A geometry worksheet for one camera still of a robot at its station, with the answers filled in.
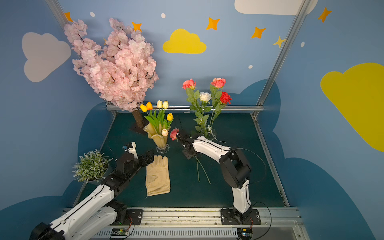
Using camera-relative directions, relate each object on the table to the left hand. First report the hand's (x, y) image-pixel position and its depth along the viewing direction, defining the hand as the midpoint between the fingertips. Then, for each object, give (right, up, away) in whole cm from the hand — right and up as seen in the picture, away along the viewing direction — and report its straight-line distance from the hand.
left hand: (148, 150), depth 83 cm
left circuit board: (-11, -38, -11) cm, 41 cm away
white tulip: (+10, +26, -1) cm, 28 cm away
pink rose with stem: (+38, +32, 0) cm, 50 cm away
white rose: (+32, +30, -1) cm, 44 cm away
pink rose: (+25, +31, -2) cm, 40 cm away
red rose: (+43, +29, -3) cm, 52 cm away
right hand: (+26, -2, +11) cm, 28 cm away
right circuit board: (+51, -39, -10) cm, 65 cm away
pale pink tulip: (+12, +11, -12) cm, 20 cm away
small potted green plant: (-25, -7, -9) cm, 28 cm away
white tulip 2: (+6, +26, 0) cm, 26 cm away
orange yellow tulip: (+2, +25, -3) cm, 25 cm away
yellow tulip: (+13, +18, -7) cm, 24 cm away
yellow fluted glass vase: (+6, +5, +4) cm, 9 cm away
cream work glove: (+4, -18, +4) cm, 19 cm away
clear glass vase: (+36, +9, +8) cm, 38 cm away
